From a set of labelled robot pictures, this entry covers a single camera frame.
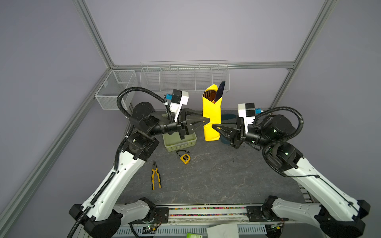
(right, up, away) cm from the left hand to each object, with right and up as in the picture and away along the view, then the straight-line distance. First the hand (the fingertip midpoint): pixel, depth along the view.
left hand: (208, 122), depth 47 cm
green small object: (-6, -52, +20) cm, 56 cm away
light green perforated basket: (-20, -13, +55) cm, 60 cm away
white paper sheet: (+9, -46, +16) cm, 50 cm away
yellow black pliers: (-29, -28, +42) cm, 58 cm away
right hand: (+2, -1, +2) cm, 3 cm away
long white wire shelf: (-12, +32, +51) cm, 62 cm away
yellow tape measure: (-10, -22, +44) cm, 51 cm away
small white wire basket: (-56, +28, +51) cm, 81 cm away
